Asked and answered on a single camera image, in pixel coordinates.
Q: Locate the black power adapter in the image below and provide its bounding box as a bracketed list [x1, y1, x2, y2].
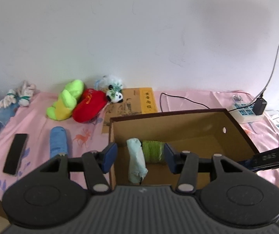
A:
[252, 97, 267, 116]

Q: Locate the light green cloth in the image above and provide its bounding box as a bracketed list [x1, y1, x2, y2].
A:
[127, 138, 148, 184]

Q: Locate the white power strip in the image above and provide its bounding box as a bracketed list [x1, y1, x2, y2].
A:
[228, 103, 264, 124]

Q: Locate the black phone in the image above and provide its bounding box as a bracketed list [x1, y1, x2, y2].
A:
[3, 134, 29, 175]

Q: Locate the small panda plush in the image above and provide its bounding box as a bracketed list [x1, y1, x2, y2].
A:
[106, 85, 123, 104]

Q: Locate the pink patterned bedsheet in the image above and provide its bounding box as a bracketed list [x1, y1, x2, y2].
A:
[0, 90, 279, 200]

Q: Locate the white knotted rope toy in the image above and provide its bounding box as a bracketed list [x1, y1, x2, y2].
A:
[0, 81, 36, 108]

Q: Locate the red plush pillow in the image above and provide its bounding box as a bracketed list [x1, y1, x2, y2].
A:
[72, 88, 108, 123]

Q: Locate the green knitted roll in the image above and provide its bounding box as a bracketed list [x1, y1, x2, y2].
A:
[142, 141, 165, 164]

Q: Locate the green yellow plush toy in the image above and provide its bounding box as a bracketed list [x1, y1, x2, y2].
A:
[47, 79, 84, 121]

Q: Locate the brown yellow book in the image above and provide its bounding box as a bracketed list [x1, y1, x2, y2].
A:
[102, 88, 158, 134]

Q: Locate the black thin cable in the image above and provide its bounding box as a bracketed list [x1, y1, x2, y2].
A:
[159, 92, 255, 113]

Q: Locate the brown cardboard box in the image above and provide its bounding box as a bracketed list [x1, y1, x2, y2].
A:
[109, 109, 259, 187]

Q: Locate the white blue fluffy toy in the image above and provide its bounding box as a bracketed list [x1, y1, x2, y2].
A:
[94, 75, 123, 90]

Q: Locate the blue cylindrical case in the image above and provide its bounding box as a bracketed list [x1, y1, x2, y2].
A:
[49, 126, 68, 159]

